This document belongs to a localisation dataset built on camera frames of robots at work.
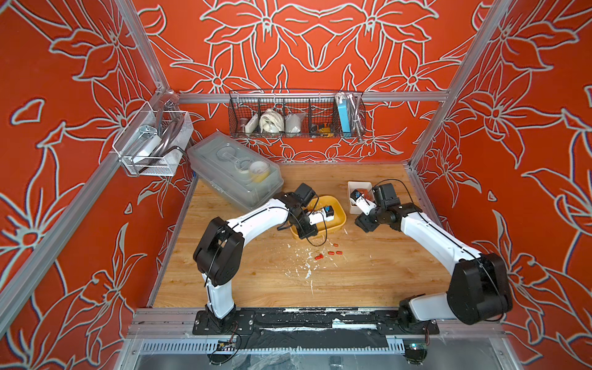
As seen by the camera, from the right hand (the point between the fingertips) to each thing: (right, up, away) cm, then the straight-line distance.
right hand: (360, 213), depth 87 cm
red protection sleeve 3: (-8, -16, 0) cm, 18 cm away
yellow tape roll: (-41, +17, +8) cm, 45 cm away
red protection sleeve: (-17, -18, 0) cm, 24 cm away
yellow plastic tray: (-13, +3, +15) cm, 20 cm away
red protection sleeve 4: (-9, -14, +4) cm, 17 cm away
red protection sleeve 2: (-11, -16, +1) cm, 20 cm away
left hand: (-18, -6, -2) cm, 19 cm away
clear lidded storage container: (-52, +16, +9) cm, 55 cm away
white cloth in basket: (-35, +36, +1) cm, 50 cm away
